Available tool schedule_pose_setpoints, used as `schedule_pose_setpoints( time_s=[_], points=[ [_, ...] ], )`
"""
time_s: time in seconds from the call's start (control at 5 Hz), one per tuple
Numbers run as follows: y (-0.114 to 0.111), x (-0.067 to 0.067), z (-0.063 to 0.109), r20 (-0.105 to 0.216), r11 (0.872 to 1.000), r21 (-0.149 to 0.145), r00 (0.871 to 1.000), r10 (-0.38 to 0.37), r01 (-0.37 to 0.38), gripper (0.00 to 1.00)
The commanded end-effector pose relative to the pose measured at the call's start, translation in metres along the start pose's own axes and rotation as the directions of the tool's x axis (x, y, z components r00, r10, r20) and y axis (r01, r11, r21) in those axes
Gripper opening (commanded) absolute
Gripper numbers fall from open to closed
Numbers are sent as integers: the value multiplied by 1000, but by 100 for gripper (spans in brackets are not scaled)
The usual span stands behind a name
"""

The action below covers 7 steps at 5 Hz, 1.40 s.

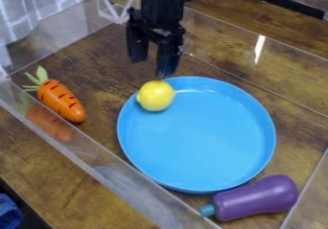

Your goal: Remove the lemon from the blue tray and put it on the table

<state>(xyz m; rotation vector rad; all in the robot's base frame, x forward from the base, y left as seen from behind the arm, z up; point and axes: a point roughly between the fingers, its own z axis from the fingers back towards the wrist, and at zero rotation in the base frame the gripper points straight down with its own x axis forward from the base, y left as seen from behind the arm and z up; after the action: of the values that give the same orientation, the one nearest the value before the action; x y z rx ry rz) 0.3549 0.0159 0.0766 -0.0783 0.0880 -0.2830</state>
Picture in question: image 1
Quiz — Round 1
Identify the blue object at corner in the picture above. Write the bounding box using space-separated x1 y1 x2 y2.
0 194 24 229

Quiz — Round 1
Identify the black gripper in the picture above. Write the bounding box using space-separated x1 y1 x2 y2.
126 0 185 78

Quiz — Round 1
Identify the blue round tray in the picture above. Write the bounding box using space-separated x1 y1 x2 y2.
117 77 277 194

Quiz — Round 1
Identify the clear acrylic enclosure wall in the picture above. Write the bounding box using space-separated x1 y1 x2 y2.
0 0 328 229

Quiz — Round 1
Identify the orange toy carrot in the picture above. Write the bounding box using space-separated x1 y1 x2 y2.
23 65 86 123

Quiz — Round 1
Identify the purple toy eggplant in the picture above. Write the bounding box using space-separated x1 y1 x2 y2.
200 174 299 221

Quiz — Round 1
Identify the white checkered curtain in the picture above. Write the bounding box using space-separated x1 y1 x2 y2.
0 0 84 44

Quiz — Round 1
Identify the yellow toy lemon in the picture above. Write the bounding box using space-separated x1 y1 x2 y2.
135 80 175 111

